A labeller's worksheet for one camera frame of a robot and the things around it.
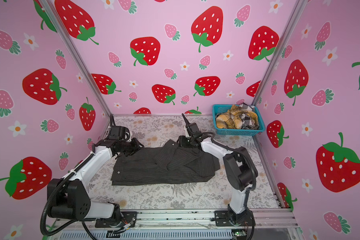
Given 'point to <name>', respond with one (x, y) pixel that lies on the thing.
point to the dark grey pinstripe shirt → (168, 163)
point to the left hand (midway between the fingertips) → (143, 145)
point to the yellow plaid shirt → (233, 120)
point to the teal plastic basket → (218, 109)
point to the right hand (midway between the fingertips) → (178, 142)
